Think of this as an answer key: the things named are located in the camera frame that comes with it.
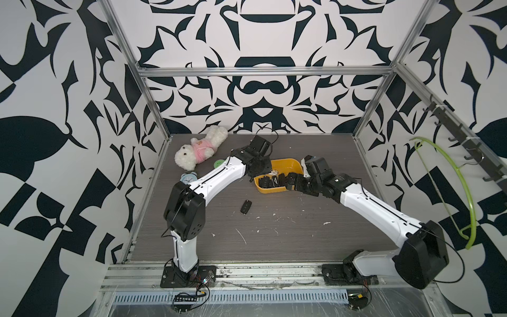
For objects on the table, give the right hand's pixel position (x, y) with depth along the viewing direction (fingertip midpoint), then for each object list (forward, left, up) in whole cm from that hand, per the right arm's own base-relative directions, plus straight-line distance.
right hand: (292, 180), depth 83 cm
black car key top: (+6, +10, -12) cm, 17 cm away
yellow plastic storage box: (+15, +2, -10) cm, 18 cm away
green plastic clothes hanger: (-28, -48, +9) cm, 56 cm away
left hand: (+8, +10, 0) cm, 13 cm away
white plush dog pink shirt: (+21, +44, -5) cm, 49 cm away
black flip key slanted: (-5, +20, -14) cm, 25 cm away
